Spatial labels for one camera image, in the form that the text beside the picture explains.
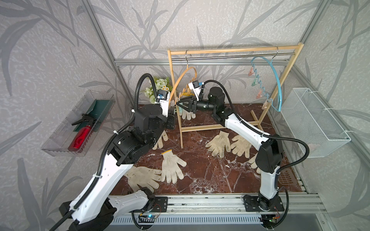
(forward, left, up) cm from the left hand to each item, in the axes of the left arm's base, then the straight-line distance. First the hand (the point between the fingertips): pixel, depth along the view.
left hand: (171, 108), depth 59 cm
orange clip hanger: (+51, -10, -22) cm, 57 cm away
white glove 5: (-15, +19, -44) cm, 50 cm away
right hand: (+9, -1, -6) cm, 11 cm away
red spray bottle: (-9, +39, -10) cm, 41 cm away
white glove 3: (+7, -26, -43) cm, 51 cm away
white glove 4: (-10, +4, -43) cm, 45 cm away
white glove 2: (+21, -6, -29) cm, 36 cm away
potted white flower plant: (+32, +11, -13) cm, 36 cm away
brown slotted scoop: (-15, -63, -42) cm, 78 cm away
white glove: (+9, +14, -45) cm, 48 cm away
